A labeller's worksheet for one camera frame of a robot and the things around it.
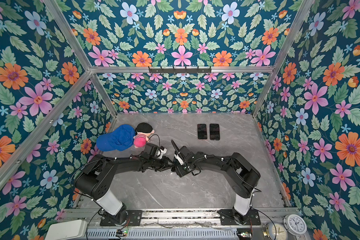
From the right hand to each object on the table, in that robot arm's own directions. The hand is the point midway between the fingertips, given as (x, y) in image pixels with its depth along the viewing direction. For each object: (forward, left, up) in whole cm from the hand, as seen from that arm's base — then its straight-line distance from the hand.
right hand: (180, 169), depth 89 cm
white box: (-30, +49, +5) cm, 58 cm away
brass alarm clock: (-32, -42, +5) cm, 52 cm away
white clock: (-29, -55, +2) cm, 62 cm away
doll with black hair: (+26, +26, +6) cm, 38 cm away
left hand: (+2, +3, +4) cm, 6 cm away
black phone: (+30, -15, -1) cm, 34 cm away
